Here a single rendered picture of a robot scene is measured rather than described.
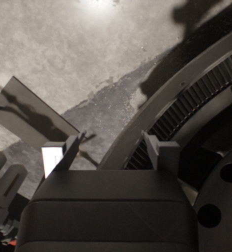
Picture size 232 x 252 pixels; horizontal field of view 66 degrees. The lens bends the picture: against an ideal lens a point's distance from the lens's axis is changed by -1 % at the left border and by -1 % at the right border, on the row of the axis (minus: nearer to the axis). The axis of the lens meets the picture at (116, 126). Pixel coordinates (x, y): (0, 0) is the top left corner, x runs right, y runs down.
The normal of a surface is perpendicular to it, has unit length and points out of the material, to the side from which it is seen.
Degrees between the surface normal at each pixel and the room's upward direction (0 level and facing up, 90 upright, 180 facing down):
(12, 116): 0
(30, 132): 0
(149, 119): 90
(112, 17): 0
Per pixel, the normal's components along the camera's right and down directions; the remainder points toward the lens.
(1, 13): -0.12, 0.62
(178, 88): -0.66, -0.63
